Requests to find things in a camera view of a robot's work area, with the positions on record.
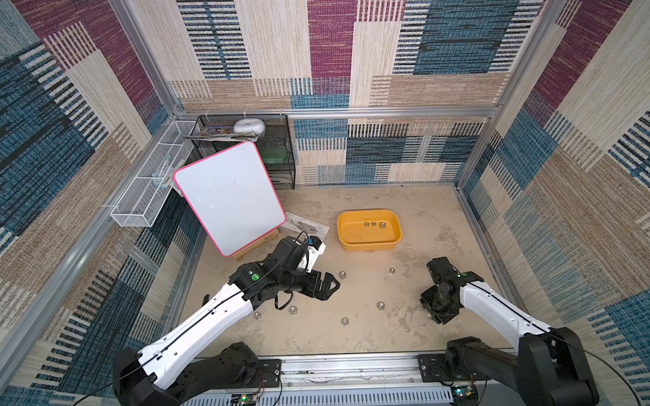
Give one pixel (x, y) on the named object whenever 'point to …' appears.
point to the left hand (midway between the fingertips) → (327, 279)
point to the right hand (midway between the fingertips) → (424, 305)
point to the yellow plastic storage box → (369, 230)
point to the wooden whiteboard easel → (239, 256)
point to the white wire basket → (144, 199)
